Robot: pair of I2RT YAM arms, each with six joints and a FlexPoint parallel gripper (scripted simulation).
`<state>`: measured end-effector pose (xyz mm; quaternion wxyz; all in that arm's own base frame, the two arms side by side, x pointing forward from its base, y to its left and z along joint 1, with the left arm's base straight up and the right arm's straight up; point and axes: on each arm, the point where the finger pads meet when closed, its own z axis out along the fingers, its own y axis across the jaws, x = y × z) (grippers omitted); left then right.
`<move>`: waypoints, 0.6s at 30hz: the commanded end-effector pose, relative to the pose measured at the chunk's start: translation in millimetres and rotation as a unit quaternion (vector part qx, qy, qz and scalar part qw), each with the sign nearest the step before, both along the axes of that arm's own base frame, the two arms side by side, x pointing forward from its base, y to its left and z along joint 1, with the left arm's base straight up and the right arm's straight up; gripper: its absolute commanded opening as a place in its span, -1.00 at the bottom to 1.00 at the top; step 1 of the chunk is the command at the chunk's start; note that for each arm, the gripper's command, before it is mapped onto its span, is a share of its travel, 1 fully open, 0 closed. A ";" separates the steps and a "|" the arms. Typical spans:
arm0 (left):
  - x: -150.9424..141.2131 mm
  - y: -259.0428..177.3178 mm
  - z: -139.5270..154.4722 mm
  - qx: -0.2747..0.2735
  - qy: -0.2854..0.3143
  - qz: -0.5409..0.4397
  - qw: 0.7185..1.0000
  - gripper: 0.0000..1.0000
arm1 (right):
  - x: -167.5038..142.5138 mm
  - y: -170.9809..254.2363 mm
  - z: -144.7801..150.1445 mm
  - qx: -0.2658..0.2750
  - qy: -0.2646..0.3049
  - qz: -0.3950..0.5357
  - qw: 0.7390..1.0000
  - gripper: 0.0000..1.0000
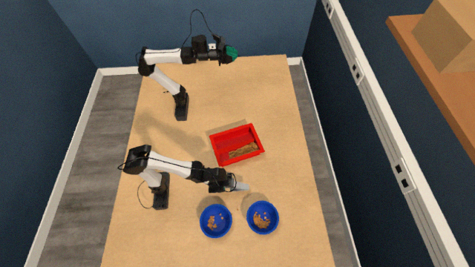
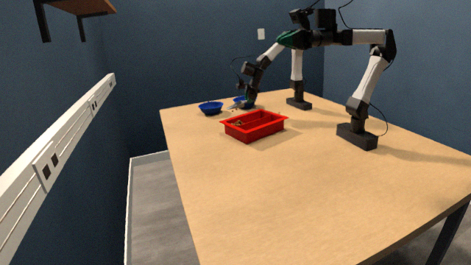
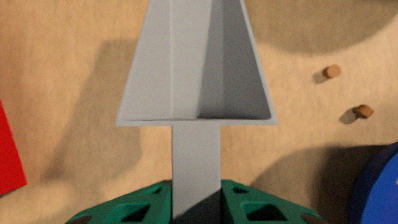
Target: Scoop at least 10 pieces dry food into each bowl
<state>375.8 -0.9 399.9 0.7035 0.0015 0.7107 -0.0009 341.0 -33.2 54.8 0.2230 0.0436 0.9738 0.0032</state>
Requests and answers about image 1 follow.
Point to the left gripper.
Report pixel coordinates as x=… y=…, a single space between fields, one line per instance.
x=225 y=56

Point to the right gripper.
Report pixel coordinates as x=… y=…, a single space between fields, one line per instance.
x=213 y=188

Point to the blue bowl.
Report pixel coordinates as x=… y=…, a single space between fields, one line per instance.
x=223 y=225
x=271 y=214

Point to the grey scoop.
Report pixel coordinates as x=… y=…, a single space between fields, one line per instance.
x=240 y=186

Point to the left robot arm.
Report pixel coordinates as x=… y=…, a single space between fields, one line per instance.
x=185 y=56

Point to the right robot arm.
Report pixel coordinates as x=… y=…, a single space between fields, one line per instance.
x=158 y=182

